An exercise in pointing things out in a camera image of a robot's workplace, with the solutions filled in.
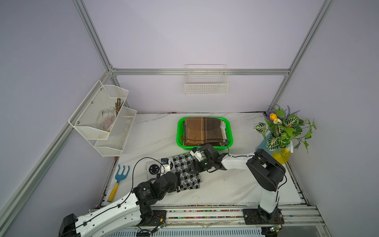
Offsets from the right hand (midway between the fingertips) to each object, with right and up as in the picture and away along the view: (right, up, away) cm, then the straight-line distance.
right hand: (191, 171), depth 88 cm
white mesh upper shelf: (-52, +32, -12) cm, 62 cm away
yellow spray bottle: (+56, +10, -1) cm, 57 cm away
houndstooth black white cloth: (-1, -3, -6) cm, 7 cm away
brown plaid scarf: (+5, +25, +9) cm, 27 cm away
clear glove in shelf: (-46, +32, -10) cm, 57 cm away
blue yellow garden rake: (-44, -3, 0) cm, 44 cm away
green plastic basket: (-8, +23, +10) cm, 26 cm away
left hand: (-9, +1, -10) cm, 13 cm away
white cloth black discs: (-23, +3, -2) cm, 23 cm away
